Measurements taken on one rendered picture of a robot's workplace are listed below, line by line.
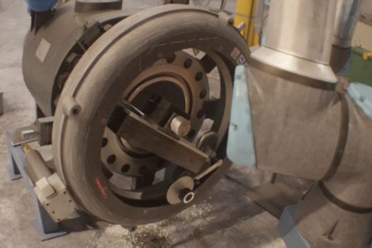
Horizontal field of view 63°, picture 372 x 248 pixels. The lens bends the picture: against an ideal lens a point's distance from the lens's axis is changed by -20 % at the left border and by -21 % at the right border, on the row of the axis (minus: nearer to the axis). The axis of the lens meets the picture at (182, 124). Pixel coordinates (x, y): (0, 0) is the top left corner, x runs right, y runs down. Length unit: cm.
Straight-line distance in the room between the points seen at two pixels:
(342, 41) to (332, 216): 39
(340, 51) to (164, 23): 46
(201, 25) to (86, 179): 52
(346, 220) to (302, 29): 33
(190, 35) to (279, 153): 55
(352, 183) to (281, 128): 17
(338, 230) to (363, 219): 5
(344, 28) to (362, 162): 34
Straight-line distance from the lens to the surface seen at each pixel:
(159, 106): 95
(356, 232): 64
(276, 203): 193
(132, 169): 125
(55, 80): 124
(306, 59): 50
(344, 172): 55
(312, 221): 63
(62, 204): 105
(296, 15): 51
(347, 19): 78
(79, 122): 90
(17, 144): 170
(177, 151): 111
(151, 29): 92
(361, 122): 54
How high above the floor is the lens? 114
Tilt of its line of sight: 27 degrees down
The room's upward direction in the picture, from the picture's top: 9 degrees clockwise
